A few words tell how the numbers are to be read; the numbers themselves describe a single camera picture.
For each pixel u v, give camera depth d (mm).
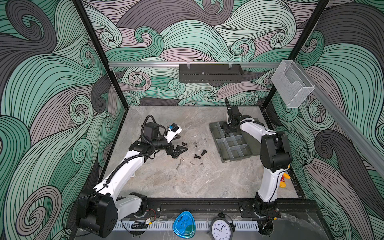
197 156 920
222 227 665
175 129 658
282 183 770
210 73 968
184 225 611
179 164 896
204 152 926
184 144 978
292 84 788
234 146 964
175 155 671
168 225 697
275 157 517
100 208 383
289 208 745
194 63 942
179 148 664
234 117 774
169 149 672
